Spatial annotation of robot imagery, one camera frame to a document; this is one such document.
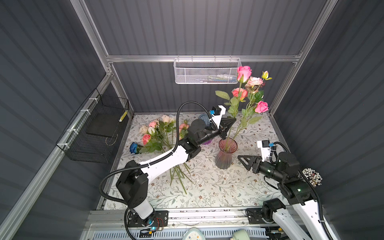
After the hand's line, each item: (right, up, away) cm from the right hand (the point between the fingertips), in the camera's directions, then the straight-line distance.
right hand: (243, 159), depth 69 cm
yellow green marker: (-62, +21, +13) cm, 67 cm away
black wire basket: (-74, +10, +4) cm, 75 cm away
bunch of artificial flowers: (-47, +9, +34) cm, 58 cm away
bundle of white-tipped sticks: (+33, -8, -1) cm, 34 cm away
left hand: (-4, +18, -3) cm, 19 cm away
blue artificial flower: (-63, +2, +27) cm, 68 cm away
